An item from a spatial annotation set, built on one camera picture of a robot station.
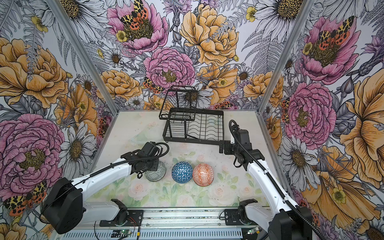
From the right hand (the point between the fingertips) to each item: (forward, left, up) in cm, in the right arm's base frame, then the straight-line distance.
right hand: (227, 148), depth 82 cm
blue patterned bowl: (-8, +26, -12) cm, 29 cm away
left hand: (-5, +43, -9) cm, 44 cm away
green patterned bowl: (-9, +39, -12) cm, 42 cm away
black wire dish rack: (+14, +22, +6) cm, 27 cm away
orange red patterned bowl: (-9, +14, -12) cm, 20 cm away
